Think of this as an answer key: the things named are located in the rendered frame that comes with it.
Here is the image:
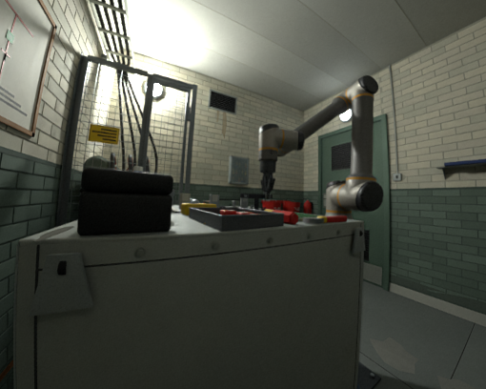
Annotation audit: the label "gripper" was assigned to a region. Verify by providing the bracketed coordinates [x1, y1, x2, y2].
[259, 159, 277, 193]

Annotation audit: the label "red block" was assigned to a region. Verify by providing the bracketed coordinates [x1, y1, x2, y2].
[261, 198, 303, 213]

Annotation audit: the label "black device stand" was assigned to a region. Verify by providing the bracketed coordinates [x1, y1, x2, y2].
[239, 193, 266, 210]

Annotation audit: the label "dark grey shallow tray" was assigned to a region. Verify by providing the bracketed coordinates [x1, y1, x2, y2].
[188, 206, 286, 233]

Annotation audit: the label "red and green tool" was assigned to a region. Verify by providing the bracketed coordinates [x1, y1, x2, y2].
[302, 215, 349, 225]

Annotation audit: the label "yellow box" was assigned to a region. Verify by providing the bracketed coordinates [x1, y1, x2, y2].
[179, 201, 218, 216]

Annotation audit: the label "green metal door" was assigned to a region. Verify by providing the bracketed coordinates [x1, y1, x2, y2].
[317, 113, 392, 291]

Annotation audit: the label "black hard case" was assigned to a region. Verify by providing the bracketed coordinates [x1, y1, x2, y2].
[76, 166, 174, 237]

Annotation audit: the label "grey metal switchgear cabinet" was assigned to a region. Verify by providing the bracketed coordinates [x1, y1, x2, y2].
[13, 210, 367, 389]

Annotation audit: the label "grey transformer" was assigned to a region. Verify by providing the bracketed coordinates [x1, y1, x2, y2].
[83, 153, 155, 174]

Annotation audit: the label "yellow warning sign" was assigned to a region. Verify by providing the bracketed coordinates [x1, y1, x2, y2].
[88, 123, 121, 145]

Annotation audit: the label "blue flat item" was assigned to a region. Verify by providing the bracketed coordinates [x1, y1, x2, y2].
[443, 157, 486, 167]

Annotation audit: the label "grey wall panel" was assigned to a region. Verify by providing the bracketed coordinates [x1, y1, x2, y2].
[227, 154, 251, 186]

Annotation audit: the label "red cylindrical handle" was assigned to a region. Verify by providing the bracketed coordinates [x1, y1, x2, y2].
[273, 209, 300, 225]

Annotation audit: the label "black wall vent grille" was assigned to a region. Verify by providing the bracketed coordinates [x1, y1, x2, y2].
[209, 90, 237, 114]

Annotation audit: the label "grey wire mesh cage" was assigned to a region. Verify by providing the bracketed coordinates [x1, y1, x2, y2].
[57, 54, 199, 223]

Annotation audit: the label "grey wall conduit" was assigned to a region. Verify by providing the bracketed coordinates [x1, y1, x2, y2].
[389, 66, 400, 174]

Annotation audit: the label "black hanging cables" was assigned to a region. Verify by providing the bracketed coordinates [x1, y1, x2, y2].
[114, 68, 159, 174]

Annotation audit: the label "grey wall shelf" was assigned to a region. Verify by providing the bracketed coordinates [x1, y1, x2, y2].
[436, 160, 486, 180]

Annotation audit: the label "ceiling cable tray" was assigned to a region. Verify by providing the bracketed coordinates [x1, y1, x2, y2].
[88, 0, 133, 69]

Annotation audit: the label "framed wall diagram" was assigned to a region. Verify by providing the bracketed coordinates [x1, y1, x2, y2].
[0, 0, 58, 138]

